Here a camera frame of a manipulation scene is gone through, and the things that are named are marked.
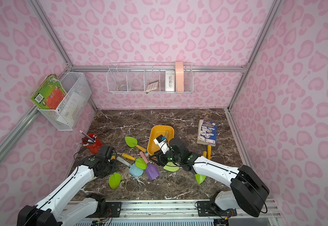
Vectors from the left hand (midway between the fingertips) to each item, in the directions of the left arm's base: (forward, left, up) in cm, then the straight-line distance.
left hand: (115, 166), depth 83 cm
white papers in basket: (+27, +26, +22) cm, 43 cm away
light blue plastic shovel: (-1, -10, -4) cm, 11 cm away
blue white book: (+25, -59, -2) cm, 64 cm away
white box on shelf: (+47, -33, +27) cm, 63 cm away
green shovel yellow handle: (-5, -51, -5) cm, 51 cm away
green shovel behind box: (+20, -6, -6) cm, 21 cm away
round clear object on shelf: (+44, -1, +24) cm, 50 cm away
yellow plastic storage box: (+28, -23, -3) cm, 36 cm away
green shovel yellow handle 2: (-6, 0, -5) cm, 8 cm away
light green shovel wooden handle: (+2, -34, -6) cm, 35 cm away
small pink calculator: (+46, -21, +23) cm, 56 cm away
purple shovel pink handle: (-1, -22, -4) cm, 22 cm away
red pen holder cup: (+16, +18, +1) cm, 24 cm away
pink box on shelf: (+41, -39, +29) cm, 64 cm away
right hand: (+1, -23, +10) cm, 25 cm away
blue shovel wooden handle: (+27, -31, -4) cm, 41 cm away
